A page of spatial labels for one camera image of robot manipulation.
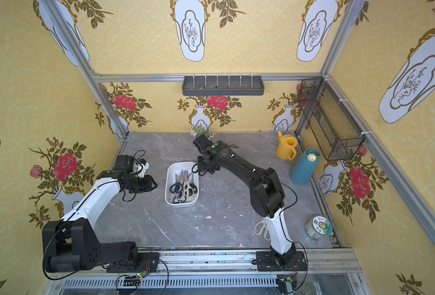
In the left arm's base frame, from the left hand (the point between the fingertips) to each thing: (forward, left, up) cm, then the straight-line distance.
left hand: (151, 185), depth 86 cm
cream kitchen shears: (0, -17, -6) cm, 18 cm away
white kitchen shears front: (-18, -50, -8) cm, 54 cm away
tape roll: (-21, -72, 0) cm, 75 cm away
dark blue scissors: (+2, -9, -6) cm, 11 cm away
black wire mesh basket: (+9, -79, +25) cm, 83 cm away
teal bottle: (+6, -75, +4) cm, 75 cm away
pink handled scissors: (-3, -10, -6) cm, 12 cm away
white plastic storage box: (+9, -6, -9) cm, 14 cm away
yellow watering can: (+21, -69, +1) cm, 72 cm away
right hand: (+7, -22, +2) cm, 23 cm away
